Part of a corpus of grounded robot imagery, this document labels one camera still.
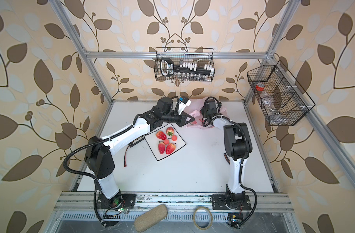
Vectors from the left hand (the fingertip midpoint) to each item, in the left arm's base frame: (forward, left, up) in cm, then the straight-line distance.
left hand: (195, 118), depth 74 cm
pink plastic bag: (+3, +1, +1) cm, 4 cm away
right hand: (+23, -7, -19) cm, 30 cm away
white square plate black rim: (0, +27, -27) cm, 38 cm away
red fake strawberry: (-6, +20, -23) cm, 31 cm away
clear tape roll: (-41, -5, -28) cm, 50 cm away
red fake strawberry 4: (+6, +16, -23) cm, 28 cm away
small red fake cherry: (-1, +17, -24) cm, 30 cm away
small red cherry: (+2, +13, -25) cm, 28 cm away
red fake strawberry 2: (-6, +14, -24) cm, 28 cm away
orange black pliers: (-11, -21, -27) cm, 36 cm away
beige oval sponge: (-41, +20, -25) cm, 52 cm away
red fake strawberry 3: (+4, +21, -24) cm, 33 cm away
